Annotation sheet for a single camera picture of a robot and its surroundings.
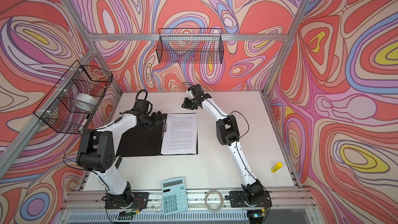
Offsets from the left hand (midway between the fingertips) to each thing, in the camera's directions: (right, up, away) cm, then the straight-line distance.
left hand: (162, 120), depth 95 cm
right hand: (+13, +8, +9) cm, 18 cm away
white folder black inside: (-7, -12, -7) cm, 16 cm away
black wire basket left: (-37, +9, -23) cm, 45 cm away
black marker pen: (-31, +1, -23) cm, 39 cm away
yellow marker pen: (+63, -21, -19) cm, 69 cm away
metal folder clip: (0, -6, +3) cm, 7 cm away
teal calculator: (+11, -35, -22) cm, 43 cm away
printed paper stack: (+12, -10, +1) cm, 15 cm away
